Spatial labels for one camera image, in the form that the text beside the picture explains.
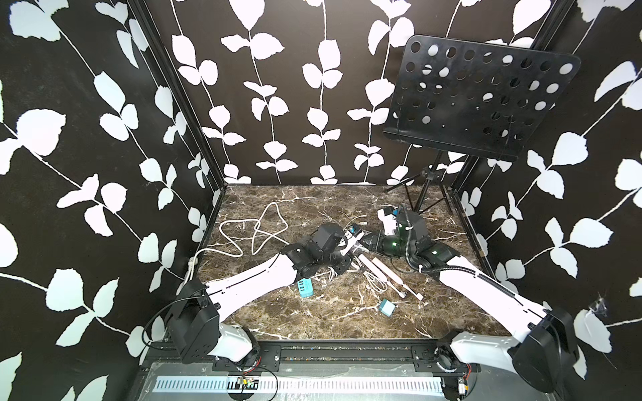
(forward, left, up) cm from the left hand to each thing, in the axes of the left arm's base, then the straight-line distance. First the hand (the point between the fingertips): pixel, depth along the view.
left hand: (353, 250), depth 78 cm
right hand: (+2, -1, +5) cm, 5 cm away
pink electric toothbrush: (-3, -17, -17) cm, 24 cm away
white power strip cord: (+12, +48, -18) cm, 53 cm away
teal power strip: (-6, +16, -15) cm, 23 cm away
